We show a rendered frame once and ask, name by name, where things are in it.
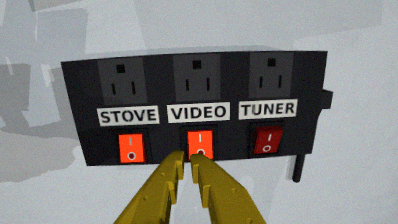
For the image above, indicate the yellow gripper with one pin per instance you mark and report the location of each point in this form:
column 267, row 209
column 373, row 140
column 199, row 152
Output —
column 227, row 200

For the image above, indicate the black power strip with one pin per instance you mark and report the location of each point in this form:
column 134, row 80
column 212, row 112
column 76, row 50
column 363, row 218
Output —
column 136, row 110

